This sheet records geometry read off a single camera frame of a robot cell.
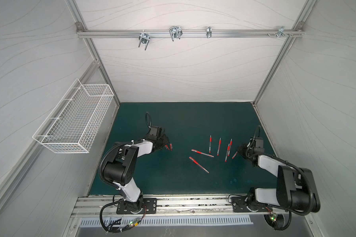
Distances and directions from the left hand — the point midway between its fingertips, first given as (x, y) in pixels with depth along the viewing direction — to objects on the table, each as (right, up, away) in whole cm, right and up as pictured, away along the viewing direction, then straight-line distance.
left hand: (165, 139), depth 97 cm
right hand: (+49, -4, -3) cm, 49 cm away
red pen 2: (+37, -2, 0) cm, 37 cm away
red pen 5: (+45, -8, -5) cm, 46 cm away
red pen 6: (+20, -13, -8) cm, 25 cm away
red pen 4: (+41, -6, -3) cm, 41 cm away
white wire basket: (-41, +12, -28) cm, 51 cm away
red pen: (+30, -3, -1) cm, 30 cm away
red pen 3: (+44, -3, -1) cm, 44 cm away
